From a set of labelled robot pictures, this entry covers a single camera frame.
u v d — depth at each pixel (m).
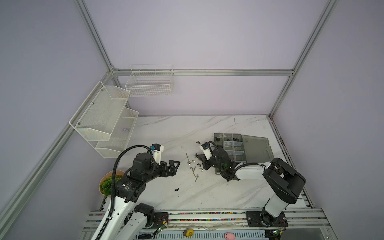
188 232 0.69
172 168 0.62
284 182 0.46
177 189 0.84
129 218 0.60
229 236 0.69
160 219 0.73
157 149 0.63
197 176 0.88
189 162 0.95
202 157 0.81
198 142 1.04
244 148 0.98
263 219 0.66
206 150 0.77
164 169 0.61
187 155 0.98
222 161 0.70
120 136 0.94
